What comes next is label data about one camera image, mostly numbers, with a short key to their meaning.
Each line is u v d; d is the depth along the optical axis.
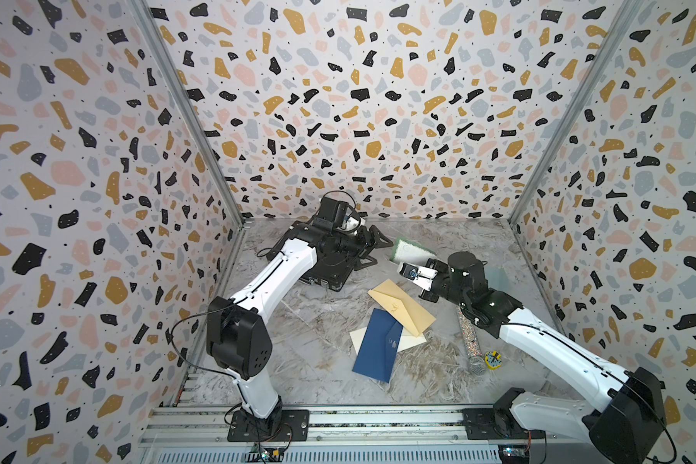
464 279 0.57
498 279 1.05
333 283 0.97
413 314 0.93
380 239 0.74
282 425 0.73
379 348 0.88
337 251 0.70
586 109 0.88
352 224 0.76
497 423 0.67
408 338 0.88
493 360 0.84
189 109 0.86
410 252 0.78
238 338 0.45
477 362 0.81
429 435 0.73
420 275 0.64
